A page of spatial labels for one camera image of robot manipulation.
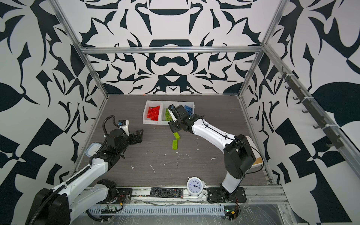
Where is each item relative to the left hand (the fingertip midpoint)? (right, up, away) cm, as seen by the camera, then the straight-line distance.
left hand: (135, 128), depth 84 cm
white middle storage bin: (+14, +15, +23) cm, 31 cm away
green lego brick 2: (+24, -6, +10) cm, 27 cm away
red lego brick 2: (+7, +5, +19) cm, 21 cm away
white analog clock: (+34, -30, -8) cm, 46 cm away
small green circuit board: (+52, -40, -13) cm, 67 cm away
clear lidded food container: (-28, -13, +4) cm, 31 cm away
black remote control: (+19, -33, -9) cm, 39 cm away
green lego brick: (+17, +6, +22) cm, 28 cm away
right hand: (+23, +3, +2) cm, 23 cm away
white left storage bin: (+5, +16, +27) cm, 31 cm away
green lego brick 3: (+23, -12, +8) cm, 27 cm away
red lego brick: (+7, +9, +22) cm, 24 cm away
